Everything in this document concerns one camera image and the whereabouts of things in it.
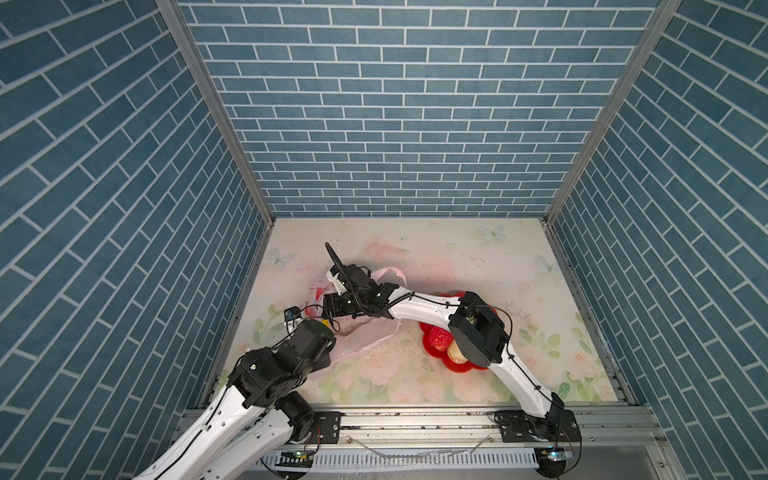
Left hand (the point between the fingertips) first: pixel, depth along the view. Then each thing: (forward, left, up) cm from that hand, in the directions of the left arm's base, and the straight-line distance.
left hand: (325, 350), depth 73 cm
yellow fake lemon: (+10, +2, -4) cm, 11 cm away
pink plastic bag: (+8, -6, -6) cm, 12 cm away
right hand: (+14, +5, -5) cm, 16 cm away
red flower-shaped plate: (+1, -31, -8) cm, 31 cm away
